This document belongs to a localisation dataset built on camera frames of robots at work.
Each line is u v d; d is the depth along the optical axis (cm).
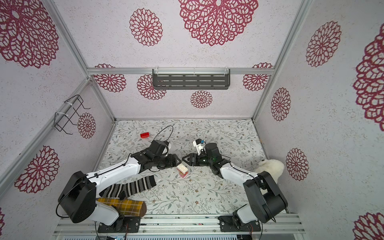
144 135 109
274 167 72
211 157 69
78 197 43
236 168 56
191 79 95
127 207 79
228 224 73
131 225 74
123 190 84
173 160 76
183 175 89
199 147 80
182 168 83
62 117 73
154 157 66
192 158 75
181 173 84
